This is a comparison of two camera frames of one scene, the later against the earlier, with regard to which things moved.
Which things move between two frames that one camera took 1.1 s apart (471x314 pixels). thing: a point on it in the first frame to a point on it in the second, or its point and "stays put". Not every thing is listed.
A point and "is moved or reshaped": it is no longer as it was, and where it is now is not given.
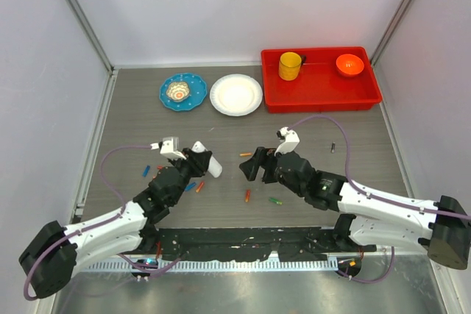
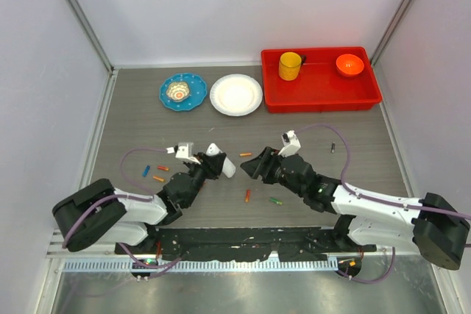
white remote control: (215, 168) is moved or reshaped
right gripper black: (265, 157) stays put
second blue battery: (146, 170) stays put
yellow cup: (289, 66) stays put
